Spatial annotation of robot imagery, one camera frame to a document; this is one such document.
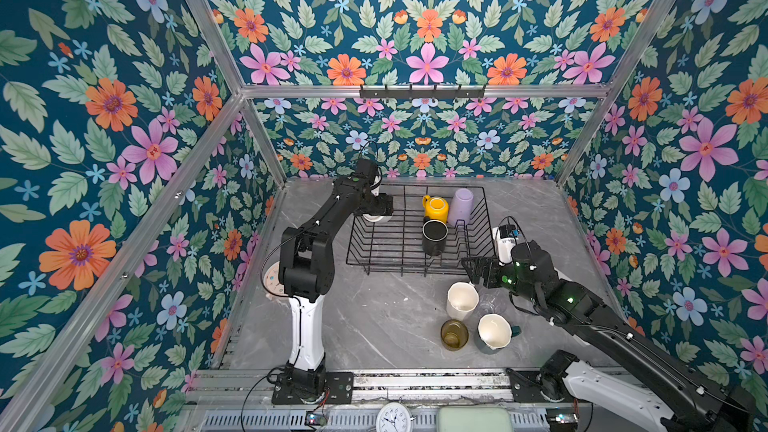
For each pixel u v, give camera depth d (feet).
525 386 2.40
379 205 2.89
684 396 1.33
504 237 2.14
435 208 3.14
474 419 2.23
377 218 2.97
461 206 3.14
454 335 2.68
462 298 2.85
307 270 1.78
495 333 2.74
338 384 2.42
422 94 3.05
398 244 3.24
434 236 2.99
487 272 2.10
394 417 2.20
